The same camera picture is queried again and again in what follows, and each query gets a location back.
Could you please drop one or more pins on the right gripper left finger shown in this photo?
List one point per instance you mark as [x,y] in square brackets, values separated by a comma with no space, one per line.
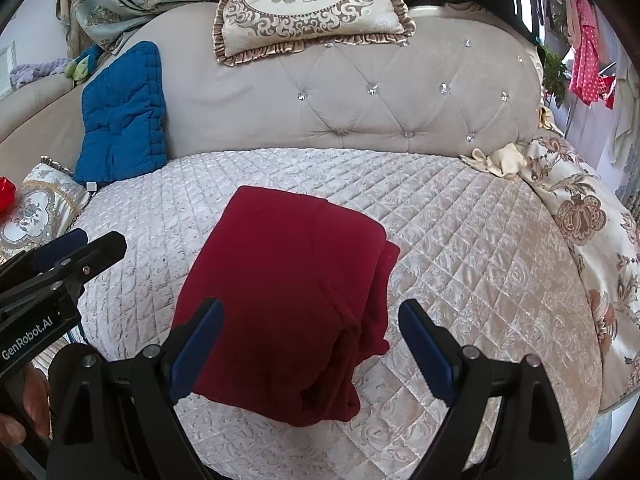
[117,419]

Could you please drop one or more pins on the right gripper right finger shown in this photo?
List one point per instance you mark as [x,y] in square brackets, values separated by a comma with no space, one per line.
[529,440]

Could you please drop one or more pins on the dark red sweater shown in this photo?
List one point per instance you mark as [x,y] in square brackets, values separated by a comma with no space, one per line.
[303,285]

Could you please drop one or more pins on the pink hanging clothes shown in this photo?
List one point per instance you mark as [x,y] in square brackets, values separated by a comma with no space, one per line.
[583,35]

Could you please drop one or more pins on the person's left hand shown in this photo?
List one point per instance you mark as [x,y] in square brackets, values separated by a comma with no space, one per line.
[35,401]

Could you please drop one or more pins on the small patterned side pillow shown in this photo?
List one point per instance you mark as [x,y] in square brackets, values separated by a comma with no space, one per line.
[47,204]

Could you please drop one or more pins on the red bag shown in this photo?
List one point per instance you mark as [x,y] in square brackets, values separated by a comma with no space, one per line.
[7,194]

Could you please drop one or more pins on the white quilted bedspread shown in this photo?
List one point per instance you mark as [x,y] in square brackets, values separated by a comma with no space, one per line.
[481,254]

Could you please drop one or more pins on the blue quilted cushion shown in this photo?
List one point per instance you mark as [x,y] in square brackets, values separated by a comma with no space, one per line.
[124,110]

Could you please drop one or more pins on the green plush toy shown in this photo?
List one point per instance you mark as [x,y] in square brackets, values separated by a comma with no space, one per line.
[83,67]

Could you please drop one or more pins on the floral cream duvet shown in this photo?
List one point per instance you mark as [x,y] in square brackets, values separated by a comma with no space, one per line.
[603,238]

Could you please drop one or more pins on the cream fabric bow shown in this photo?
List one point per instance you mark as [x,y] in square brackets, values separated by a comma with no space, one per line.
[505,163]

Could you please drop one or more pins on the green plant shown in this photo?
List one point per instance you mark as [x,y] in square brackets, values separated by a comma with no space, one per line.
[555,80]

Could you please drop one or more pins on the beige tufted headboard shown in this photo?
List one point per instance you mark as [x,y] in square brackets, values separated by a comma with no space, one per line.
[464,80]

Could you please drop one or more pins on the floral embroidered pillow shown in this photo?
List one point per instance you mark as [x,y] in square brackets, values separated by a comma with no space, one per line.
[248,30]

